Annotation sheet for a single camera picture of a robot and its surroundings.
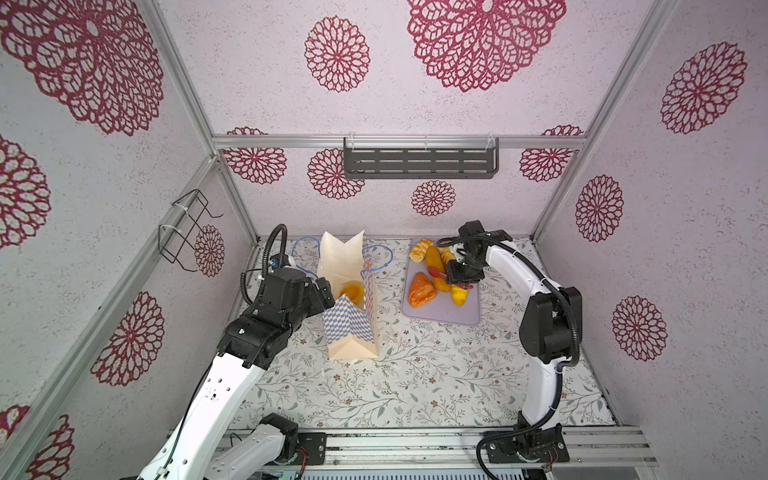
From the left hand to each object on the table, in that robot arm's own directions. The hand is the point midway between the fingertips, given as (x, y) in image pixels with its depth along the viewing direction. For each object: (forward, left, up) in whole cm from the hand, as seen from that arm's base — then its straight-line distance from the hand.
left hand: (313, 295), depth 72 cm
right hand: (+17, -39, -15) cm, 45 cm away
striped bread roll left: (+35, -30, -24) cm, 52 cm away
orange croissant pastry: (+17, -30, -23) cm, 41 cm away
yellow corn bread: (+15, -42, -24) cm, 51 cm away
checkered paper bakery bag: (-1, -8, -11) cm, 14 cm away
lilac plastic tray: (+12, -37, -26) cm, 47 cm away
